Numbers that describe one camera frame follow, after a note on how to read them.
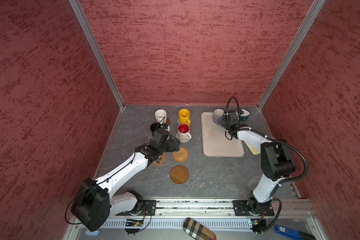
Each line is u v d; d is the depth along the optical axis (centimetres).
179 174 85
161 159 91
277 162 49
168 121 109
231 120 75
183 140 100
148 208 74
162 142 64
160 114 104
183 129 101
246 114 111
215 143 98
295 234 65
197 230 66
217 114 104
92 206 40
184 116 101
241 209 74
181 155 92
